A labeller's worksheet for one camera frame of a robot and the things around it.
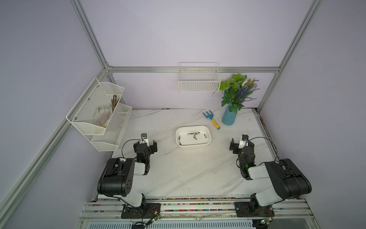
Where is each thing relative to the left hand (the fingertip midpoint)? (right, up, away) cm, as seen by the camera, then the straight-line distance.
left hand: (146, 142), depth 95 cm
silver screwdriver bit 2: (+36, +6, +10) cm, 38 cm away
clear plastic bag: (-20, +18, -17) cm, 32 cm away
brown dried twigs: (-15, +25, -14) cm, 32 cm away
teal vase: (+60, +17, +13) cm, 63 cm away
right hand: (+64, +1, -2) cm, 64 cm away
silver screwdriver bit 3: (+34, +2, +9) cm, 35 cm away
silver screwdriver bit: (+31, +6, +10) cm, 33 cm away
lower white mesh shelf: (-23, +1, -2) cm, 24 cm away
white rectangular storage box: (+32, +3, +9) cm, 34 cm away
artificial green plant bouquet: (+59, +33, -9) cm, 68 cm away
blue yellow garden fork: (+47, +19, +20) cm, 54 cm away
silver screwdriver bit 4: (+41, +4, +9) cm, 42 cm away
